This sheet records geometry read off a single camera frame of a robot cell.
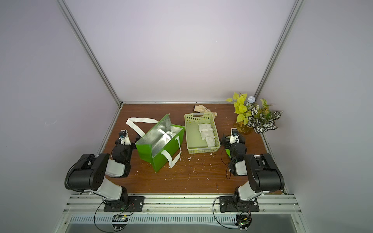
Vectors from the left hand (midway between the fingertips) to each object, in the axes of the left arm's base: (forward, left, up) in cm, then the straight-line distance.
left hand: (132, 133), depth 89 cm
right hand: (+1, -64, +1) cm, 64 cm away
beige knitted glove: (+31, -44, -10) cm, 55 cm away
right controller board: (-43, -64, -13) cm, 78 cm away
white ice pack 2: (+5, -47, -8) cm, 47 cm away
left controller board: (-43, -1, -13) cm, 45 cm away
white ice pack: (+10, -47, -7) cm, 48 cm away
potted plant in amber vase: (+2, -70, +15) cm, 72 cm away
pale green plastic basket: (-2, -40, -10) cm, 41 cm away
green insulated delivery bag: (-2, -18, -11) cm, 21 cm away
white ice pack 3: (-1, -50, -8) cm, 50 cm away
